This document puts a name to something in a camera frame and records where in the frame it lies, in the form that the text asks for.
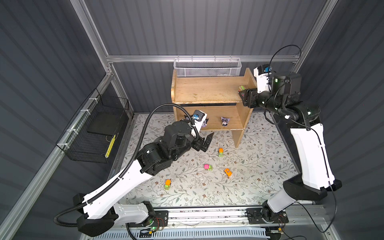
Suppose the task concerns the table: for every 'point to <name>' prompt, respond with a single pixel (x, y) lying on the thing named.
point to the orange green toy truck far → (221, 152)
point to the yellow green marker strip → (107, 154)
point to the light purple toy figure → (225, 121)
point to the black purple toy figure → (204, 124)
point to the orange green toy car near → (168, 182)
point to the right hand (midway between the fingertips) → (248, 92)
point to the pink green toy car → (208, 167)
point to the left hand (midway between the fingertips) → (203, 126)
